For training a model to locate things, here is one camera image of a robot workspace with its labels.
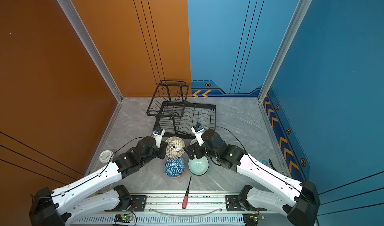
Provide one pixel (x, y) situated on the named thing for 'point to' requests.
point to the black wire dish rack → (176, 116)
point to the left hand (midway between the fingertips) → (167, 142)
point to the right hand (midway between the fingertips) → (191, 144)
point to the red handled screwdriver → (185, 199)
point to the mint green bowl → (198, 167)
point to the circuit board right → (258, 217)
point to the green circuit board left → (121, 218)
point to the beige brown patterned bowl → (175, 147)
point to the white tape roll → (105, 156)
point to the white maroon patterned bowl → (193, 141)
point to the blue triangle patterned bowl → (174, 168)
